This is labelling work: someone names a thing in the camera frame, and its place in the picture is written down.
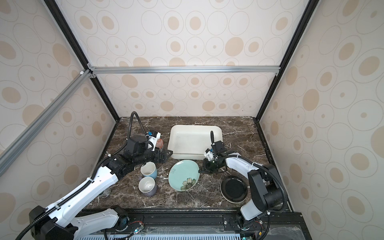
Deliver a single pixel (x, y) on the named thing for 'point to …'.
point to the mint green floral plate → (184, 175)
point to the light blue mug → (149, 169)
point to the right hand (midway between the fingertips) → (200, 170)
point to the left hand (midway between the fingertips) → (170, 150)
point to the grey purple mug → (147, 185)
